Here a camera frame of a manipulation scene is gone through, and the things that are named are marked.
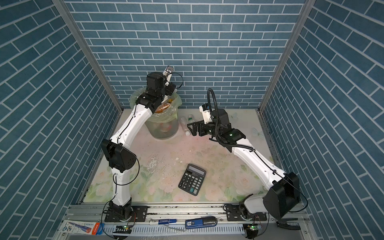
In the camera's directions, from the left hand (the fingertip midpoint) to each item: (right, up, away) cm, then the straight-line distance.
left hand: (162, 76), depth 81 cm
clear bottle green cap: (+13, -22, +30) cm, 40 cm away
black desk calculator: (+16, -57, +2) cm, 60 cm away
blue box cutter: (+19, -72, -13) cm, 75 cm away
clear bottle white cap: (+9, -26, +30) cm, 41 cm away
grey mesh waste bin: (-2, -26, +10) cm, 28 cm away
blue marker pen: (+4, -73, -10) cm, 74 cm away
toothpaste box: (-35, -75, -12) cm, 83 cm away
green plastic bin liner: (+3, -19, -1) cm, 19 cm away
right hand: (+17, -25, -5) cm, 31 cm away
